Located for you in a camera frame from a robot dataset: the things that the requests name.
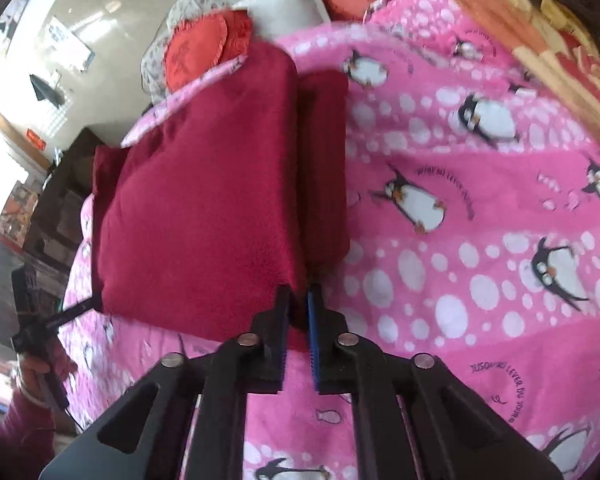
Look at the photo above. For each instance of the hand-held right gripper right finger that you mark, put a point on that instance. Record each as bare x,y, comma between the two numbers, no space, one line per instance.
314,350

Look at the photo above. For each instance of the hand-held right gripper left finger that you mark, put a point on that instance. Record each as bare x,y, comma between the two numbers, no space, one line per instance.
281,340

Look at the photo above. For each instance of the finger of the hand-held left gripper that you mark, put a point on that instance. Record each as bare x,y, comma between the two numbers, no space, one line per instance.
75,312

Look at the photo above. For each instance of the dark red fleece garment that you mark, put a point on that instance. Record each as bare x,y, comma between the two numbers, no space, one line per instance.
205,185

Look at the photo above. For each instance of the person's left hand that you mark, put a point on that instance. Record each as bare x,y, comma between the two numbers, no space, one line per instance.
30,375

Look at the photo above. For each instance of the dark wooden cabinet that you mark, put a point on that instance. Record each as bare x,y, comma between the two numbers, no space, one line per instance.
65,200

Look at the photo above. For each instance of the pink penguin print blanket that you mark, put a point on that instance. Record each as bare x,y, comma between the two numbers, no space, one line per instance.
455,260

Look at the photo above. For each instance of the white pillow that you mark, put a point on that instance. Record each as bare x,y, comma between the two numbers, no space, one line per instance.
285,5

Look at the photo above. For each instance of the orange cream red blanket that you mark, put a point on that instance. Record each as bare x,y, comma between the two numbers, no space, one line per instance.
505,30

